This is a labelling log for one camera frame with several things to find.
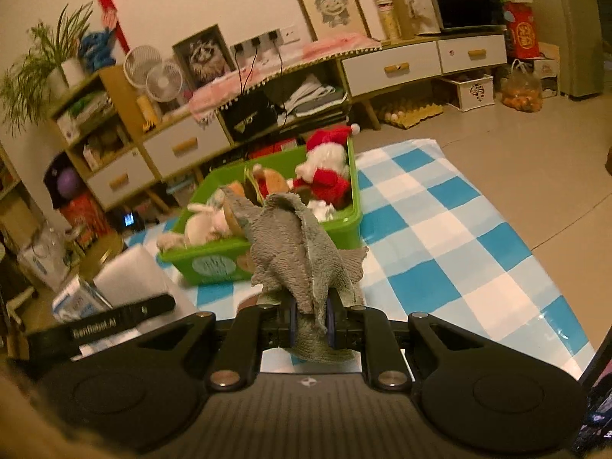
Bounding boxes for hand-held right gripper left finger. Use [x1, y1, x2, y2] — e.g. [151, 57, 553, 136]
[136, 296, 299, 390]

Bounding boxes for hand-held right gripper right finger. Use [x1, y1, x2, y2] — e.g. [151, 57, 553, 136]
[325, 294, 483, 390]

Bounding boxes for person's left forearm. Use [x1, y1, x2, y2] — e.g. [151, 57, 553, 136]
[0, 358, 96, 459]

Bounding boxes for pink fluffy plush toy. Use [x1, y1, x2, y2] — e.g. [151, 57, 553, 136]
[157, 200, 236, 252]

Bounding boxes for cardboard box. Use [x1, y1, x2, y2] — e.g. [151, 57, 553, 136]
[530, 42, 561, 99]

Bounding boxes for refrigerator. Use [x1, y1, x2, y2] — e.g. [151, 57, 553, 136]
[553, 0, 606, 99]

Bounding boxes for white plastic crate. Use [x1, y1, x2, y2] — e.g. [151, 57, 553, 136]
[441, 73, 496, 113]

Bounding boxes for purple ball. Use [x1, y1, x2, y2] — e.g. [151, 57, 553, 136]
[55, 169, 80, 198]

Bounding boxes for clear plastic bag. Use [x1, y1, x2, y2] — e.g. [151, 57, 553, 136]
[18, 228, 71, 293]

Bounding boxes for red gift box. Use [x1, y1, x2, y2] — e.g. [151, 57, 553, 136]
[501, 1, 542, 61]

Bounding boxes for grey towel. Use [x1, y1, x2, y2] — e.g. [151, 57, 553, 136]
[224, 189, 370, 364]

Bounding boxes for black box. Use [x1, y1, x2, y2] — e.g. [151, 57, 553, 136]
[221, 90, 281, 144]

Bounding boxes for framed cat picture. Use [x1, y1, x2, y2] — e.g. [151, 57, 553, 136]
[171, 24, 236, 93]

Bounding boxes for framed cartoon drawing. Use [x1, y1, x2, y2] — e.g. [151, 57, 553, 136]
[291, 0, 374, 42]

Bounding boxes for wall power outlets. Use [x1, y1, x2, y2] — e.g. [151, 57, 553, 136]
[229, 25, 303, 57]

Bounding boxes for glass jar with gold lid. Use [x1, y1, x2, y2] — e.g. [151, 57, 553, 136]
[78, 243, 127, 284]

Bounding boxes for blue plush toy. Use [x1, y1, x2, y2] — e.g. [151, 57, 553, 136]
[78, 28, 116, 71]

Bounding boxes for potted green plant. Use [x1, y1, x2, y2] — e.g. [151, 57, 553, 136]
[0, 1, 95, 138]

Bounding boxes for blue white checkered mat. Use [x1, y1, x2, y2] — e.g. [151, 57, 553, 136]
[119, 138, 599, 381]

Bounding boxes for hamburger plush toy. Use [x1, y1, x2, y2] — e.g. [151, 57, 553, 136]
[225, 164, 293, 235]

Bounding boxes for white paper sheet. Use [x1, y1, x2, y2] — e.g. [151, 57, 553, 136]
[92, 243, 171, 308]

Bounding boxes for red hanging decoration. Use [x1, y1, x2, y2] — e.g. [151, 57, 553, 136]
[83, 0, 132, 54]

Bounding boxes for santa plush toy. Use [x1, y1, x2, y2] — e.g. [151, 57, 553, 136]
[288, 123, 361, 211]

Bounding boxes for stack of paper cups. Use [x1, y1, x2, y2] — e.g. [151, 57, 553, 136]
[365, 0, 403, 42]

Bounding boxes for stack of papers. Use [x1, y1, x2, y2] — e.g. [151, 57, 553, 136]
[278, 73, 348, 119]

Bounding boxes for pink table runner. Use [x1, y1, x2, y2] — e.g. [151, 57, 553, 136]
[188, 33, 384, 128]

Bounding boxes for white cabinet drawer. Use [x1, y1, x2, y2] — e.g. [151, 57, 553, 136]
[86, 150, 157, 212]
[436, 35, 508, 76]
[341, 47, 444, 97]
[142, 116, 233, 181]

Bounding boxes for bag of oranges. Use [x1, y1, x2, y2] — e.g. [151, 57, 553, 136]
[498, 59, 546, 114]

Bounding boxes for egg tray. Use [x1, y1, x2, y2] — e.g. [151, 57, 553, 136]
[374, 97, 446, 130]

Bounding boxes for microwave oven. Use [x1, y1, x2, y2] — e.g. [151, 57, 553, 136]
[400, 0, 508, 36]

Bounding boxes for white blue milk carton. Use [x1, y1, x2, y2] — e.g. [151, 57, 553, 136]
[50, 276, 114, 323]

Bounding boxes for wooden cabinet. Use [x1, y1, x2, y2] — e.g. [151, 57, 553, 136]
[49, 33, 509, 213]

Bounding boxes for green plastic bin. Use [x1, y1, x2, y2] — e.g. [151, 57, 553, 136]
[158, 136, 363, 288]

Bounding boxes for white cloth pouch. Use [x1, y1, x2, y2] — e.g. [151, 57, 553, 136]
[306, 198, 336, 221]

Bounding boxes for tablet showing video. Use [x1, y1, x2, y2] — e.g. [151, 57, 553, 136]
[571, 342, 612, 459]

